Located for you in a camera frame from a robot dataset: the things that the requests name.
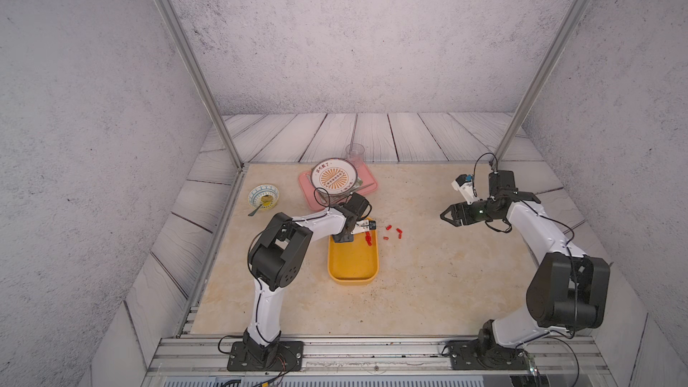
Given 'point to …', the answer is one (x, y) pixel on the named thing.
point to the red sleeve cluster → (368, 238)
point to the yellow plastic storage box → (356, 262)
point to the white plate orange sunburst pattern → (333, 176)
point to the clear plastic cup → (355, 153)
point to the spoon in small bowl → (254, 211)
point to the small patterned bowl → (266, 194)
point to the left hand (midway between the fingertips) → (343, 226)
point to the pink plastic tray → (316, 200)
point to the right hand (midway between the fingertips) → (454, 212)
